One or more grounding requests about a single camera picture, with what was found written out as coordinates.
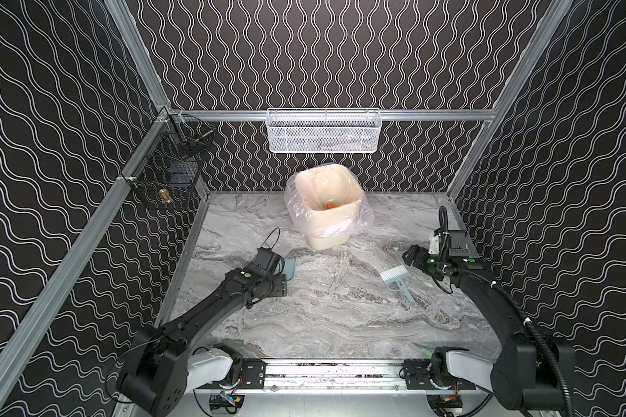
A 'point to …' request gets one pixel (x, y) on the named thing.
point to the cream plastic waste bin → (329, 199)
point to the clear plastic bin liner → (365, 221)
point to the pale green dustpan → (290, 266)
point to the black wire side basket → (165, 174)
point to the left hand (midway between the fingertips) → (283, 287)
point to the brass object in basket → (164, 195)
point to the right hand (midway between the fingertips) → (416, 260)
